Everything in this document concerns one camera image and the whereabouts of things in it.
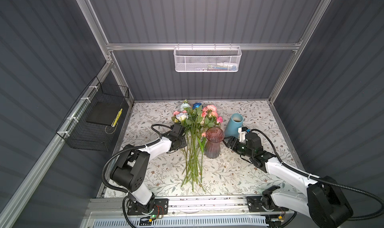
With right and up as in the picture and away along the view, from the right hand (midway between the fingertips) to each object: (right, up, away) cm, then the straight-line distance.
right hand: (227, 141), depth 84 cm
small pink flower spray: (-1, +11, +21) cm, 24 cm away
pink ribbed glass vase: (-8, +4, -4) cm, 10 cm away
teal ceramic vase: (+4, +11, -1) cm, 12 cm away
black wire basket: (-69, +11, -12) cm, 71 cm away
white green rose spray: (-25, +20, +20) cm, 38 cm away
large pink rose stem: (-9, +18, +22) cm, 29 cm away
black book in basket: (-65, +16, -9) cm, 68 cm away
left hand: (-25, -3, +9) cm, 27 cm away
